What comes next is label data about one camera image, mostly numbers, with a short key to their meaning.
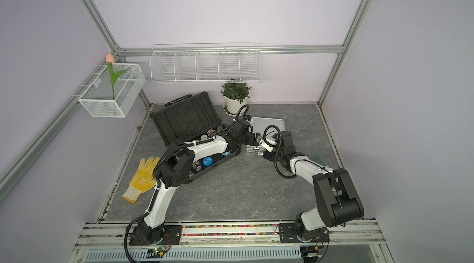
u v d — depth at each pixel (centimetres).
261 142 81
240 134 77
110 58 85
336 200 44
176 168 56
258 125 79
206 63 99
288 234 74
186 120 101
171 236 73
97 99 74
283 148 71
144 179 89
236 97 102
